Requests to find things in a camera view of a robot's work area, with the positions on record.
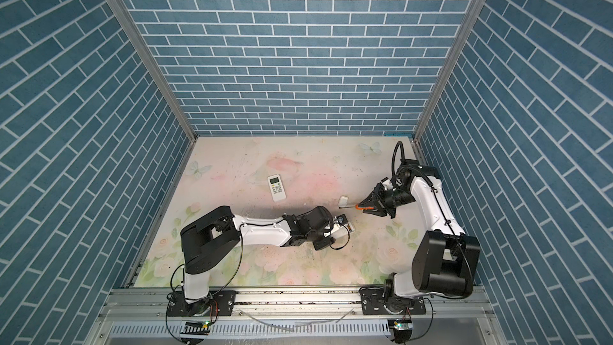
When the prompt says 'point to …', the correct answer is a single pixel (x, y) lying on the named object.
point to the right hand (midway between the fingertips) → (361, 204)
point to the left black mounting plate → (218, 303)
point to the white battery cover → (342, 201)
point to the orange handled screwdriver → (357, 207)
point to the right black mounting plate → (373, 301)
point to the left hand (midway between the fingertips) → (330, 237)
